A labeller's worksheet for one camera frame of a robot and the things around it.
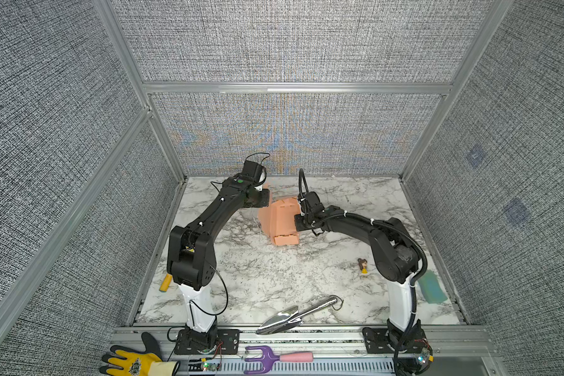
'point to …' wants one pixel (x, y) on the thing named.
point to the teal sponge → (432, 287)
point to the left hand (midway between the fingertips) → (267, 197)
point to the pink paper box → (279, 222)
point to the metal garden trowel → (290, 319)
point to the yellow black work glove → (148, 363)
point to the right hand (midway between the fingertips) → (296, 216)
